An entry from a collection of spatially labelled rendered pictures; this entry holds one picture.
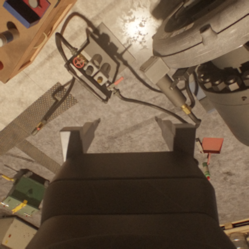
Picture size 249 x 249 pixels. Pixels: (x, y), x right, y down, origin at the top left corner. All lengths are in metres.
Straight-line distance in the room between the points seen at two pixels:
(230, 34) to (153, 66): 0.33
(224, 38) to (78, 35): 1.30
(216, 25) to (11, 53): 1.27
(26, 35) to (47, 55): 0.58
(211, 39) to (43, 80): 1.73
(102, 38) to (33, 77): 0.88
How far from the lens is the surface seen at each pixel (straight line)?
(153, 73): 0.85
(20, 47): 1.45
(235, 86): 0.95
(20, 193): 3.36
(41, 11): 1.29
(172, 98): 0.94
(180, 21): 1.10
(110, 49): 1.69
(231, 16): 0.69
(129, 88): 1.82
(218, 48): 0.71
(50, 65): 1.96
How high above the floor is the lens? 1.60
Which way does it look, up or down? 49 degrees down
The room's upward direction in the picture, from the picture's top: 170 degrees counter-clockwise
